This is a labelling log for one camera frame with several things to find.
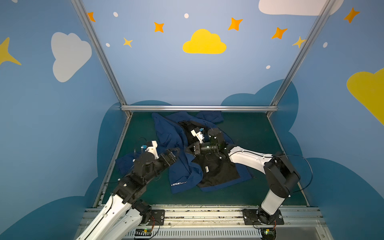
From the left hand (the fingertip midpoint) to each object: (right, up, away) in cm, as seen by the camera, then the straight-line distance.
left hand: (174, 151), depth 70 cm
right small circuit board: (+47, -42, +4) cm, 63 cm away
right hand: (+5, -1, +9) cm, 10 cm away
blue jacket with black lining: (+16, -7, +14) cm, 22 cm away
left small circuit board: (-16, -41, +3) cm, 44 cm away
